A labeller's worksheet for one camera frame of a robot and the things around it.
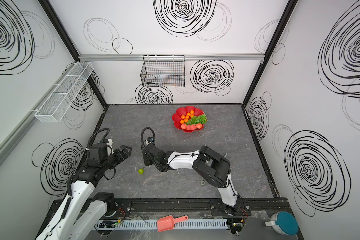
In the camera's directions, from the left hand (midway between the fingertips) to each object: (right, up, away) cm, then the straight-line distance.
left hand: (128, 151), depth 80 cm
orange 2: (+37, +22, +32) cm, 54 cm away
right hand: (+7, -5, +7) cm, 11 cm away
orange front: (+34, +21, +32) cm, 51 cm away
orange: (+30, +19, +30) cm, 46 cm away
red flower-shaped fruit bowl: (+28, +23, +33) cm, 49 cm away
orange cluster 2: (+29, +15, +28) cm, 43 cm away
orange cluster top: (+37, +20, +31) cm, 52 cm away
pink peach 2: (+37, +12, +20) cm, 43 cm away
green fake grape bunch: (+41, +17, +23) cm, 50 cm away
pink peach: (+30, +12, +22) cm, 39 cm away
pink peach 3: (+40, +13, +20) cm, 47 cm away
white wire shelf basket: (-34, +23, -7) cm, 42 cm away
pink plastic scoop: (+23, -31, -11) cm, 40 cm away
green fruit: (+6, -12, +5) cm, 14 cm away
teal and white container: (+73, -27, -16) cm, 80 cm away
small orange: (+32, +16, +28) cm, 46 cm away
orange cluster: (+33, +19, +29) cm, 48 cm away
